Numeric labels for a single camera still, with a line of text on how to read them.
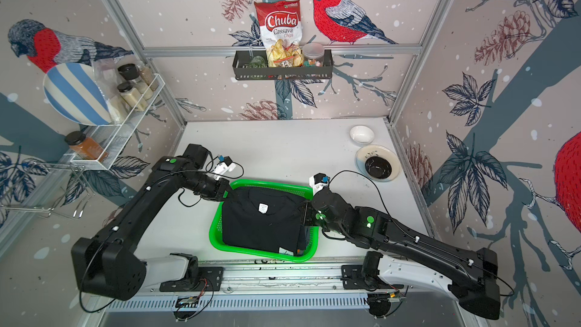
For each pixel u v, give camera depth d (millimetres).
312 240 729
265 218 717
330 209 487
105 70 694
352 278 727
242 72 887
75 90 665
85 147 615
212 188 669
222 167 728
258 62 922
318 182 625
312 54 819
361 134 1102
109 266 389
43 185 568
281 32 814
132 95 761
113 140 671
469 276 404
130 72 792
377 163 954
